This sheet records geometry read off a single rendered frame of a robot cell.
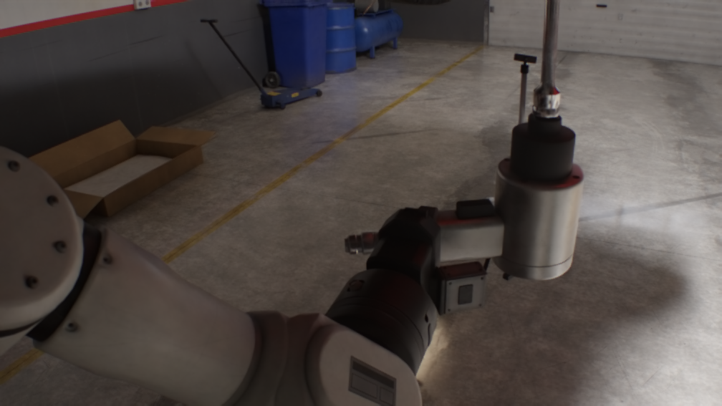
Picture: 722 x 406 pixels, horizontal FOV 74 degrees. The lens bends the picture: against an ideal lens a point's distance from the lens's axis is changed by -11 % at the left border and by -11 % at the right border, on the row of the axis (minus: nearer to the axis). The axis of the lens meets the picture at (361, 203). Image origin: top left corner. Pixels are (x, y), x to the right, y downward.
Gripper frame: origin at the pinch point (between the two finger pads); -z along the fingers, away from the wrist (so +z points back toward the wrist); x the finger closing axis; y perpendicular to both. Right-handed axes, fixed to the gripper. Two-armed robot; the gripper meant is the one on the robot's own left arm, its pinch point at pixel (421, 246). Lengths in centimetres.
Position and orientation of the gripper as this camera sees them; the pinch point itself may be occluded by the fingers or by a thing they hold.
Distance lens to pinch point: 56.6
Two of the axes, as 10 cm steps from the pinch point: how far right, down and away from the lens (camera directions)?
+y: 9.3, 1.2, -3.4
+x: 0.5, 8.9, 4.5
